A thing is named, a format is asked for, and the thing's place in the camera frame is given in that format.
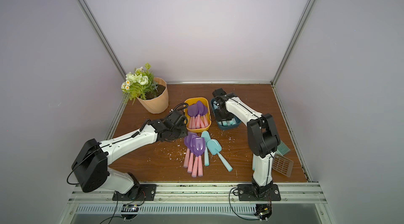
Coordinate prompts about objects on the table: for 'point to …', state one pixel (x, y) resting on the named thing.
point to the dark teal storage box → (219, 122)
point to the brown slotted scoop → (282, 164)
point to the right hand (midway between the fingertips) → (223, 112)
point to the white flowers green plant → (140, 83)
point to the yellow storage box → (192, 100)
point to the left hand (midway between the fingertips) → (188, 132)
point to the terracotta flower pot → (157, 100)
